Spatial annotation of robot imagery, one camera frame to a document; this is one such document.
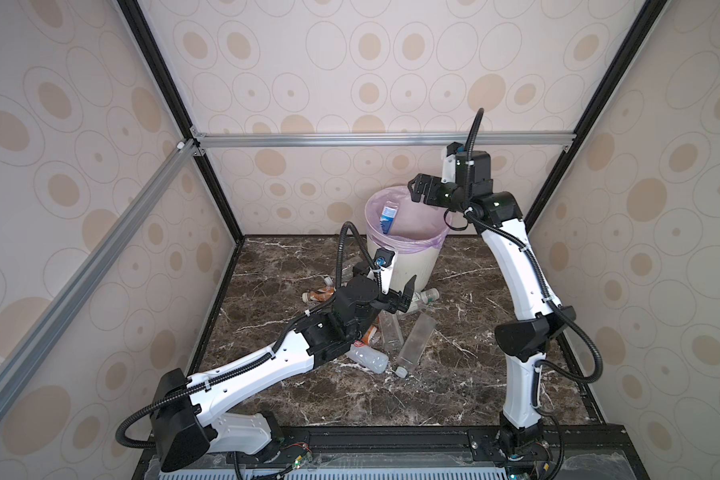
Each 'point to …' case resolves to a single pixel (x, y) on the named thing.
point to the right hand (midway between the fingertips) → (424, 182)
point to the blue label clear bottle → (388, 216)
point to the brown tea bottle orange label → (373, 335)
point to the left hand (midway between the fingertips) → (405, 267)
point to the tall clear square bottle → (415, 345)
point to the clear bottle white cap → (391, 334)
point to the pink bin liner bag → (418, 228)
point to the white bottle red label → (369, 357)
